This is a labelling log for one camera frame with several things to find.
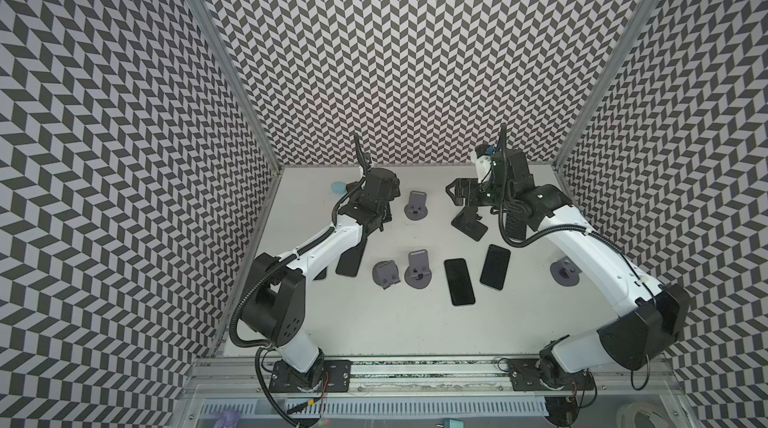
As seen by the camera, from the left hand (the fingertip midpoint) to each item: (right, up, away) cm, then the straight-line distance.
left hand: (375, 178), depth 87 cm
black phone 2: (+25, -30, 0) cm, 39 cm away
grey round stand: (+12, -27, -4) cm, 30 cm away
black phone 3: (+36, -26, +3) cm, 45 cm away
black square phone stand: (+29, -14, +7) cm, 33 cm away
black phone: (-8, -25, +5) cm, 27 cm away
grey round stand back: (+13, -10, +15) cm, 22 cm away
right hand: (+22, -5, -9) cm, 25 cm away
